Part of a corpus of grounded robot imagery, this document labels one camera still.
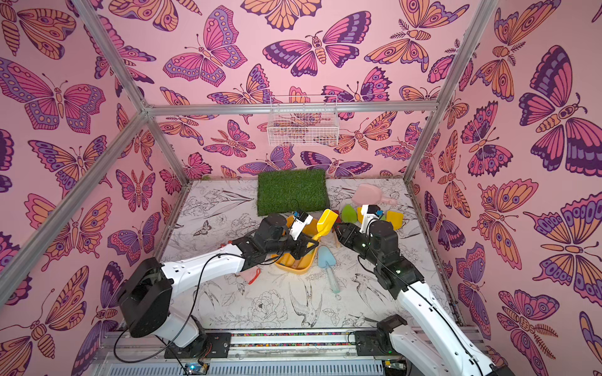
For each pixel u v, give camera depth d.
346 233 0.64
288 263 0.89
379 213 0.66
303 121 0.95
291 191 1.12
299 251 0.70
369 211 0.67
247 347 0.75
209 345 0.73
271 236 0.64
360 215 1.04
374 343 0.73
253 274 0.88
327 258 0.92
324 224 0.79
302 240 0.70
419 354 0.53
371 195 1.15
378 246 0.55
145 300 0.43
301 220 0.70
